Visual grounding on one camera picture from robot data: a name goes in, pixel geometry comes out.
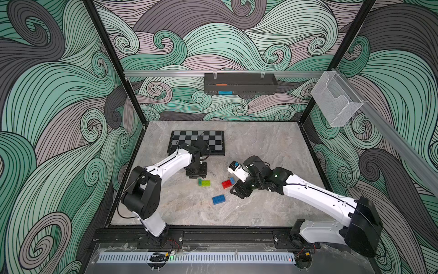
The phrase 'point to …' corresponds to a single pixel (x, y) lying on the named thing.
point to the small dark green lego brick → (200, 181)
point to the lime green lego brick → (205, 183)
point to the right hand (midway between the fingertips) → (236, 186)
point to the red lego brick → (226, 184)
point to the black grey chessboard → (215, 140)
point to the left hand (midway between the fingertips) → (202, 175)
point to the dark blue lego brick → (218, 199)
